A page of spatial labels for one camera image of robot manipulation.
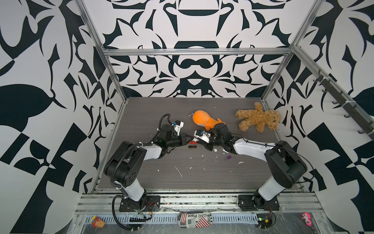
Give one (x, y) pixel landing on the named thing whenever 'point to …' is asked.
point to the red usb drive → (193, 142)
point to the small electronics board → (264, 220)
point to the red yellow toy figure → (96, 222)
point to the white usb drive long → (225, 150)
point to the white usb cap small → (215, 150)
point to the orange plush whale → (202, 118)
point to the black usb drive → (192, 146)
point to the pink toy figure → (307, 217)
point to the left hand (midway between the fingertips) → (193, 136)
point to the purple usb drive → (229, 157)
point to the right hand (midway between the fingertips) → (197, 136)
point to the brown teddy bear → (270, 118)
